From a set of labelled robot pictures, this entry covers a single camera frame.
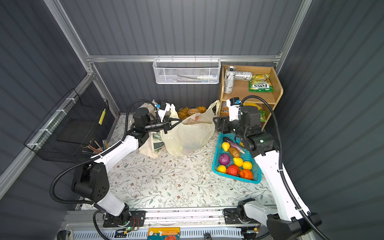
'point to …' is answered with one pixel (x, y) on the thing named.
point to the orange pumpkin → (246, 174)
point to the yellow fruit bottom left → (221, 168)
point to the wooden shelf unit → (241, 90)
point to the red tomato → (233, 170)
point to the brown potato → (235, 152)
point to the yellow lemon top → (238, 161)
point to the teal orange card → (164, 233)
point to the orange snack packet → (224, 110)
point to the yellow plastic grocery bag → (193, 133)
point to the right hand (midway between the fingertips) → (219, 119)
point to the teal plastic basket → (231, 159)
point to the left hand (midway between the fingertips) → (181, 119)
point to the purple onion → (224, 159)
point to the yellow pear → (225, 146)
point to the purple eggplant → (233, 144)
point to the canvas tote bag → (156, 139)
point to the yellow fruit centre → (247, 165)
